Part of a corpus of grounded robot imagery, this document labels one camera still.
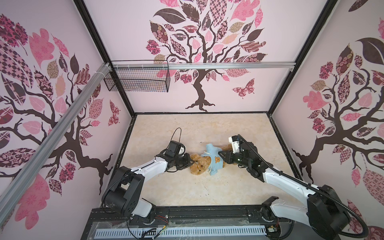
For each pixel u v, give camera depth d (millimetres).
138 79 1219
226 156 774
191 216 747
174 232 697
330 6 686
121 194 432
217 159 854
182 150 742
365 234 367
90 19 719
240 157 706
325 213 398
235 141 742
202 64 924
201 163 824
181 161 761
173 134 1097
